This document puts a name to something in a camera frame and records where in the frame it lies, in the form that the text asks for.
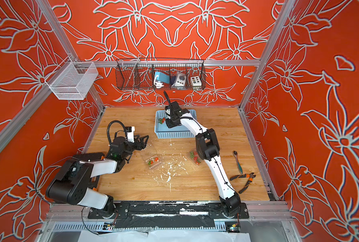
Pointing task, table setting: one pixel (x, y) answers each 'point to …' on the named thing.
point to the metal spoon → (235, 153)
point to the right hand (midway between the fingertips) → (165, 123)
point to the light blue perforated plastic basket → (162, 131)
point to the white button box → (196, 82)
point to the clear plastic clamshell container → (193, 156)
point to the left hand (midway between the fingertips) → (144, 135)
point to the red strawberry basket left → (161, 121)
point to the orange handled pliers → (250, 176)
